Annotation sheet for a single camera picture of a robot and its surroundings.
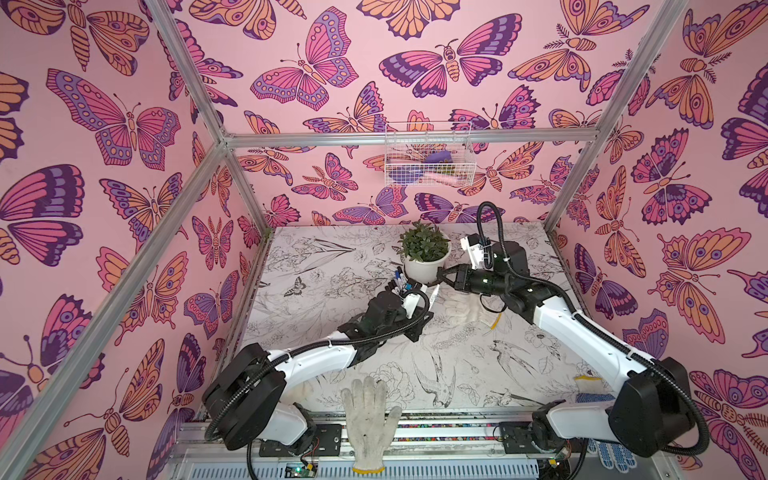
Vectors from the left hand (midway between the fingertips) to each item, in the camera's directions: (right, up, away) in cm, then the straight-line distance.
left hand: (434, 312), depth 79 cm
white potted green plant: (-1, +16, +12) cm, 20 cm away
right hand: (+1, +11, -2) cm, 11 cm away
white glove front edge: (-16, -29, -3) cm, 33 cm away
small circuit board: (-34, -37, -7) cm, 50 cm away
